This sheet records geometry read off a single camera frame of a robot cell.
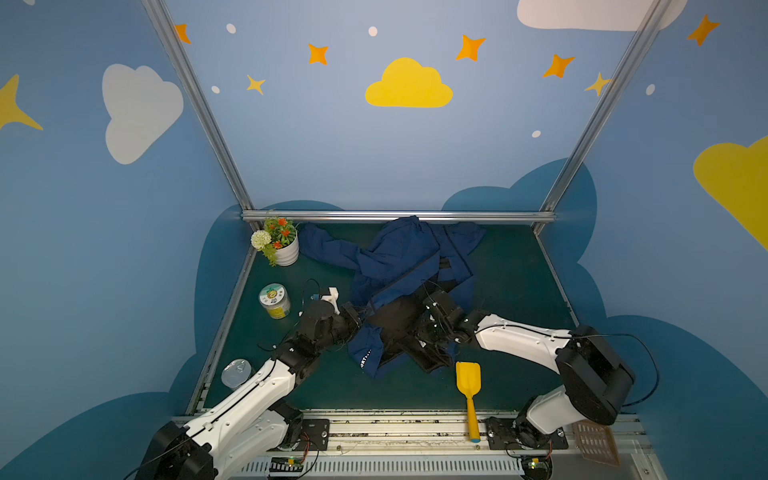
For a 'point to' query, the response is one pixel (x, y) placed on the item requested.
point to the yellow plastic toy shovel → (468, 380)
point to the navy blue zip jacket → (401, 266)
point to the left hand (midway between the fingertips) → (372, 306)
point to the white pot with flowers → (278, 240)
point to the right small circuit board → (537, 464)
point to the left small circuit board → (286, 464)
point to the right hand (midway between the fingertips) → (414, 330)
